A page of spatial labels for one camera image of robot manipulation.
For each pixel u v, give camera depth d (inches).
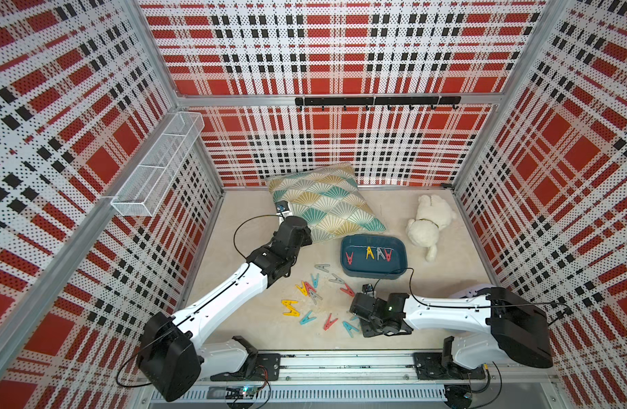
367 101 34.8
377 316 24.6
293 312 33.1
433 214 39.6
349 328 31.6
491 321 17.5
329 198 37.7
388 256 37.8
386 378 29.1
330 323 32.3
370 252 38.6
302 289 34.8
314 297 34.5
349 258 37.7
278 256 23.0
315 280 35.9
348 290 34.9
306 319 32.3
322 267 37.3
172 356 15.2
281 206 26.7
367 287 30.3
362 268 35.2
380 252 38.7
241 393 27.3
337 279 35.8
